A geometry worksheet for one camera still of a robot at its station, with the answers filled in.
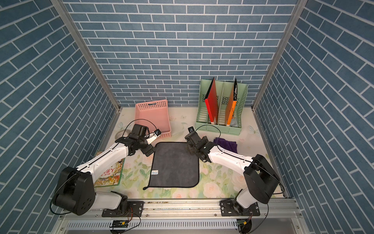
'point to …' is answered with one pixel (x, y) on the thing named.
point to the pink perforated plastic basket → (154, 115)
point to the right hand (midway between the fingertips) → (195, 143)
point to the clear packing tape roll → (120, 134)
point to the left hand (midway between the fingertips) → (152, 141)
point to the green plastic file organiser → (203, 124)
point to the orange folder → (231, 104)
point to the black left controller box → (120, 224)
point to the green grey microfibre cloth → (174, 165)
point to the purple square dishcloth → (231, 146)
